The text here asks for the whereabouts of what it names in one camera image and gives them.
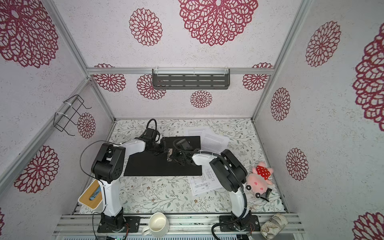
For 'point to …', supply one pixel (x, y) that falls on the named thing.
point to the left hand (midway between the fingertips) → (168, 152)
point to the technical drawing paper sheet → (208, 182)
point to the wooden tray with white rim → (92, 196)
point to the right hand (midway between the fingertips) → (168, 155)
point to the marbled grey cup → (271, 228)
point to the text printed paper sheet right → (211, 141)
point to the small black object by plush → (265, 195)
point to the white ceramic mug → (159, 225)
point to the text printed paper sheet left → (193, 132)
